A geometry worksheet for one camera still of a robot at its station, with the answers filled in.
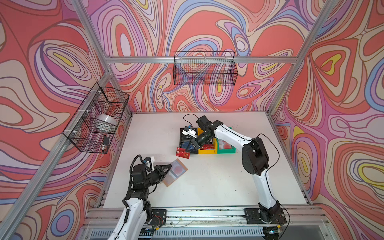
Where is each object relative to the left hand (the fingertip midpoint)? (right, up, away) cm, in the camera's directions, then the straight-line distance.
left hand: (172, 166), depth 81 cm
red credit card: (+5, +7, +4) cm, 10 cm away
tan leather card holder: (-3, -10, +7) cm, 12 cm away
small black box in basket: (-31, +15, -9) cm, 36 cm away
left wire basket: (-39, +21, -7) cm, 45 cm away
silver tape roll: (-32, +25, -8) cm, 41 cm away
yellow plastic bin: (+21, +6, +13) cm, 25 cm away
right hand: (+10, +7, +5) cm, 13 cm away
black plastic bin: (+6, +13, +21) cm, 25 cm away
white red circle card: (+2, -4, +8) cm, 9 cm away
